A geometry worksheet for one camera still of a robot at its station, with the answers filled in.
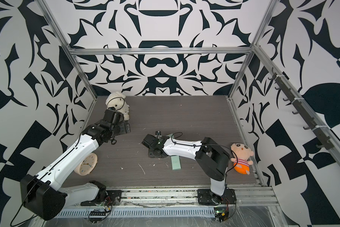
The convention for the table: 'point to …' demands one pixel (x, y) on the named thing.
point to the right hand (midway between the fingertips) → (152, 151)
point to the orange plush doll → (243, 153)
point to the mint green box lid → (175, 162)
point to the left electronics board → (96, 216)
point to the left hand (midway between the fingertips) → (120, 124)
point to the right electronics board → (221, 214)
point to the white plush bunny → (117, 100)
